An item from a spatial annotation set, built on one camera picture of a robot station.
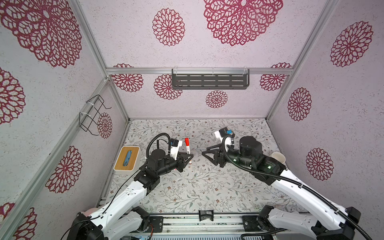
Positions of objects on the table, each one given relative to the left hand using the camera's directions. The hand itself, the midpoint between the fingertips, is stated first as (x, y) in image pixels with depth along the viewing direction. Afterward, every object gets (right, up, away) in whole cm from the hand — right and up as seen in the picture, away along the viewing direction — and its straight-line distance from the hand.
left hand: (191, 157), depth 74 cm
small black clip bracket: (+7, -29, +1) cm, 30 cm away
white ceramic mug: (+54, -2, +17) cm, 57 cm away
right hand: (+6, +5, -11) cm, 14 cm away
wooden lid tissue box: (-39, -5, +18) cm, 43 cm away
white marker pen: (-2, +8, -5) cm, 10 cm away
